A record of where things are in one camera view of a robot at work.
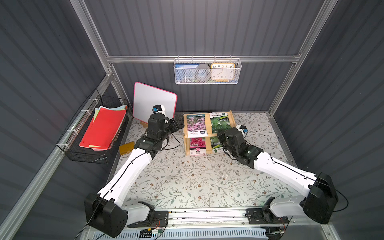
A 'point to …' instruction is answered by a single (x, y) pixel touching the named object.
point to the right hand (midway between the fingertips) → (220, 129)
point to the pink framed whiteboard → (145, 97)
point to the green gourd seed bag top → (219, 122)
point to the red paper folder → (106, 123)
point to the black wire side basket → (70, 143)
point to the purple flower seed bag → (196, 126)
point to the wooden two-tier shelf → (186, 140)
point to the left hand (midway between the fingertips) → (175, 117)
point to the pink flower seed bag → (197, 146)
